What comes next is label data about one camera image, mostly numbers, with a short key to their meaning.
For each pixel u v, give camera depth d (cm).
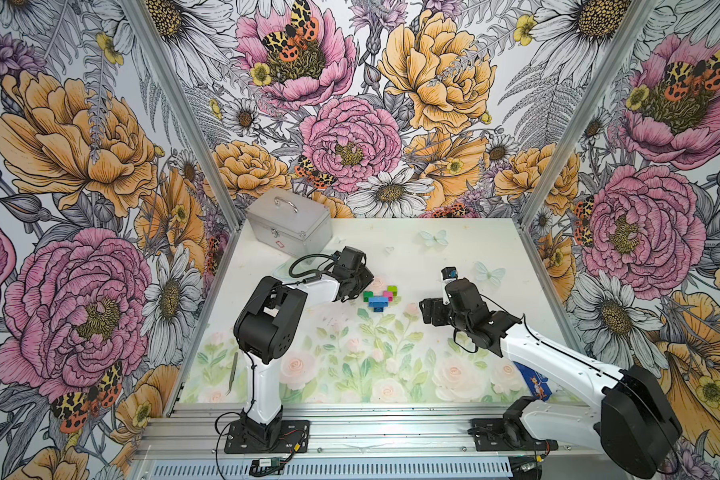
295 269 88
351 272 80
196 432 81
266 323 53
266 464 71
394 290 99
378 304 97
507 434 68
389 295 99
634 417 40
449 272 76
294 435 73
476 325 64
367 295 97
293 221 102
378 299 97
